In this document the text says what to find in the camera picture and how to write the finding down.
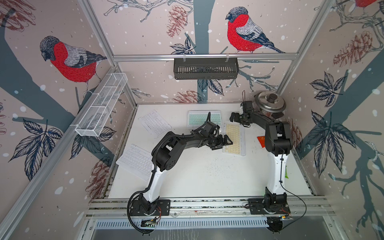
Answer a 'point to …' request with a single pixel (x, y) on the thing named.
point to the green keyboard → (195, 118)
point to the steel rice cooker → (268, 102)
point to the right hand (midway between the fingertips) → (236, 118)
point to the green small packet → (286, 172)
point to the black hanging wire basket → (206, 68)
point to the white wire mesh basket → (101, 104)
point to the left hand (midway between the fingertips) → (230, 144)
